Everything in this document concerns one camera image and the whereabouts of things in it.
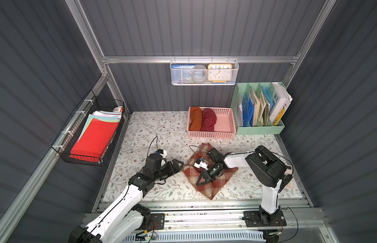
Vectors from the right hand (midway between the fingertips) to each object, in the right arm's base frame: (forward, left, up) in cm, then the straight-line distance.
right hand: (201, 183), depth 85 cm
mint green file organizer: (+42, -38, +19) cm, 60 cm away
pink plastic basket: (+43, -19, 0) cm, 47 cm away
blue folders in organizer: (+41, -31, +16) cm, 54 cm away
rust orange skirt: (+44, +3, +6) cm, 45 cm away
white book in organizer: (+44, -52, +24) cm, 72 cm away
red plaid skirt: (-4, -6, +4) cm, 9 cm away
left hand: (+5, +12, +12) cm, 18 cm away
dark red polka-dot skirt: (+44, -6, +6) cm, 45 cm away
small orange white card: (0, -51, -1) cm, 51 cm away
